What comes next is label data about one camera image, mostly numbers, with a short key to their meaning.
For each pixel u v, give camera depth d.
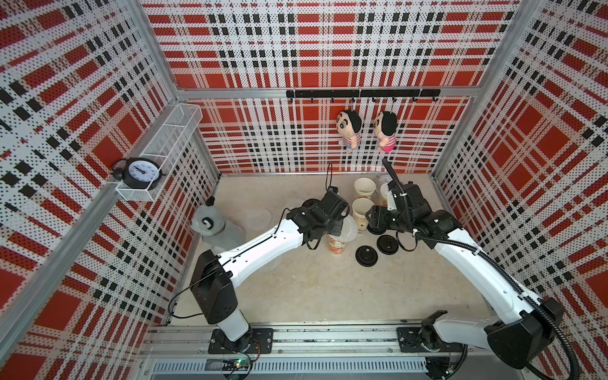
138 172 0.63
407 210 0.55
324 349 0.73
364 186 0.97
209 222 0.78
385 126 0.94
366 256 0.91
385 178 1.15
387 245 0.96
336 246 0.85
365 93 0.89
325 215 0.58
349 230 0.82
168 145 0.80
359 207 0.89
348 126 0.91
